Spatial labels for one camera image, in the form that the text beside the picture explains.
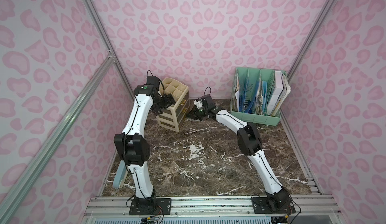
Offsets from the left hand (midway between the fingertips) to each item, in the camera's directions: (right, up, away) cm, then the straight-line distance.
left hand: (170, 104), depth 87 cm
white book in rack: (+66, +9, +3) cm, 67 cm away
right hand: (+7, -7, +11) cm, 14 cm away
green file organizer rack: (+53, +6, +6) cm, 53 cm away
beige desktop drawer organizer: (+2, -7, +1) cm, 8 cm away
